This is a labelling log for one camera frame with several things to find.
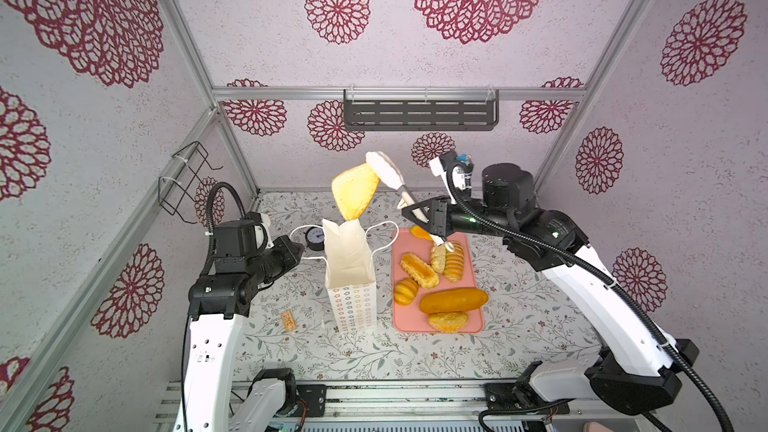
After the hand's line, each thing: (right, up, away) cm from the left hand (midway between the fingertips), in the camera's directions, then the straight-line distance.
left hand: (303, 252), depth 69 cm
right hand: (+22, +10, -13) cm, 27 cm away
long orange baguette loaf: (+39, -16, +16) cm, 45 cm away
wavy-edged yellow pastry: (+31, -9, +23) cm, 39 cm away
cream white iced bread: (+36, -5, +25) cm, 44 cm away
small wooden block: (-8, -22, +16) cm, 28 cm away
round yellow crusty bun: (+36, -20, +12) cm, 43 cm away
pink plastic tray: (+27, -21, +19) cm, 39 cm away
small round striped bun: (+25, -14, +20) cm, 35 cm away
